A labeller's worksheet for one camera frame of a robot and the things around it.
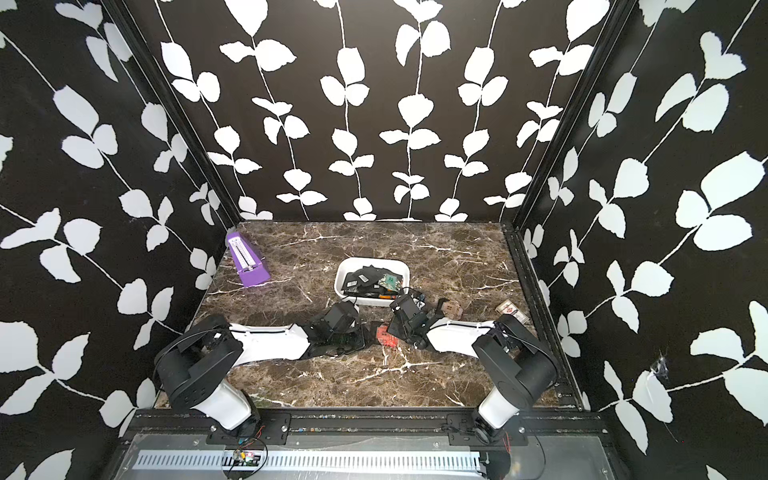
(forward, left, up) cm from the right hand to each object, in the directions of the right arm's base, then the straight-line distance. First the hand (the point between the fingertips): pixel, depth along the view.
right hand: (388, 321), depth 92 cm
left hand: (-6, +3, +1) cm, 7 cm away
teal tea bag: (+14, -1, +1) cm, 14 cm away
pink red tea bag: (-5, +1, -1) cm, 5 cm away
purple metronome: (+16, +47, +6) cm, 50 cm away
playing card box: (+6, -39, -1) cm, 39 cm away
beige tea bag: (+5, -21, -1) cm, 21 cm away
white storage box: (+13, +6, +3) cm, 15 cm away
